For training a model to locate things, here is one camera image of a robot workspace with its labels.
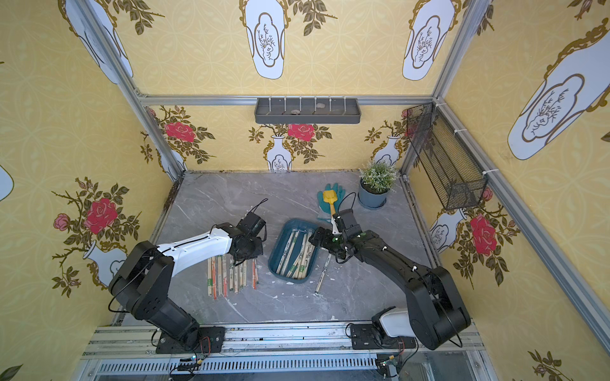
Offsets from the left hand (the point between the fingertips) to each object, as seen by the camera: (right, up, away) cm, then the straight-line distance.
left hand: (260, 252), depth 91 cm
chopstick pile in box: (+14, -2, +1) cm, 14 cm away
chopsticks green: (-10, -7, -5) cm, 13 cm away
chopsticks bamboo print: (-18, -8, -4) cm, 20 cm away
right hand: (+21, +4, -5) cm, 22 cm away
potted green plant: (+46, +28, +4) cm, 54 cm away
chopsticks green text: (-8, -8, -6) cm, 13 cm away
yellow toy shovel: (+29, +21, +18) cm, 40 cm away
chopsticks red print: (-12, -8, -4) cm, 15 cm away
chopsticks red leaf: (-16, -8, -5) cm, 18 cm away
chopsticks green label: (-6, -7, -4) cm, 10 cm away
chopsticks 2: (-15, -8, -4) cm, 17 cm away
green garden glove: (+25, +14, +13) cm, 32 cm away
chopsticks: (+24, -7, -4) cm, 25 cm away
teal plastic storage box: (+8, +8, +4) cm, 12 cm away
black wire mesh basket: (+73, +26, -5) cm, 78 cm away
